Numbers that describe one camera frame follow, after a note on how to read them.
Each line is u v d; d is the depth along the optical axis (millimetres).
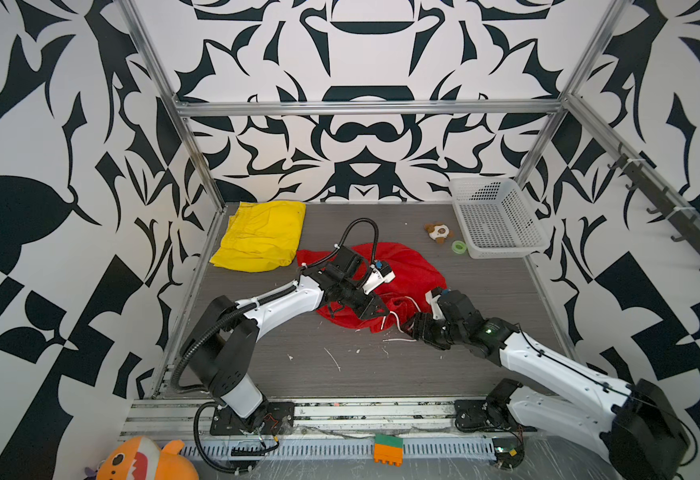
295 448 712
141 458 636
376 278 745
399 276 973
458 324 627
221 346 445
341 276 678
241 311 467
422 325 723
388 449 699
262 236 1081
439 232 1081
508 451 713
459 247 1073
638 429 399
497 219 1153
